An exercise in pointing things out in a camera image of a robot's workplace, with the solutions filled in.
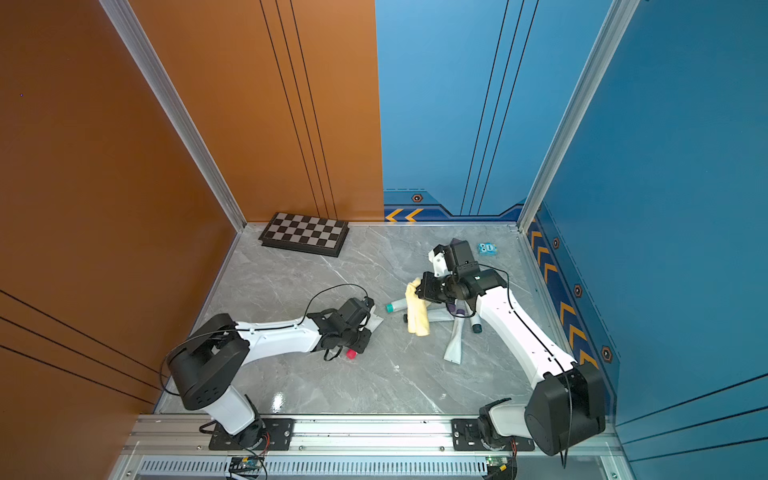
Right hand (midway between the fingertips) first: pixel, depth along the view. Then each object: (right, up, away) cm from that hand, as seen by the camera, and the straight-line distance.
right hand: (416, 289), depth 80 cm
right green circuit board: (+19, -42, -8) cm, 47 cm away
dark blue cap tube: (+9, -10, +13) cm, 18 cm away
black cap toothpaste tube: (+19, -12, +11) cm, 25 cm away
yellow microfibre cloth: (0, -5, -3) cm, 6 cm away
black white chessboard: (-35, +16, +32) cm, 50 cm away
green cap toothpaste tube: (-5, -7, +14) cm, 16 cm away
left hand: (-14, -15, +11) cm, 23 cm away
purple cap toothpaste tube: (+11, -19, +5) cm, 23 cm away
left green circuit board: (-44, -42, -8) cm, 61 cm away
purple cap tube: (+16, -8, +13) cm, 22 cm away
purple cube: (+17, +14, +29) cm, 36 cm away
